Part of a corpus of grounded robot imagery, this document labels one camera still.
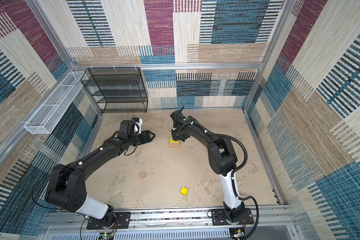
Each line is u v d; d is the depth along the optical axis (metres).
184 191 0.80
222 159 0.56
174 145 0.99
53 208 0.80
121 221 0.73
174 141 0.87
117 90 1.09
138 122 0.81
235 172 0.54
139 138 0.76
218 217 0.73
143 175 0.87
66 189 0.43
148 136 0.79
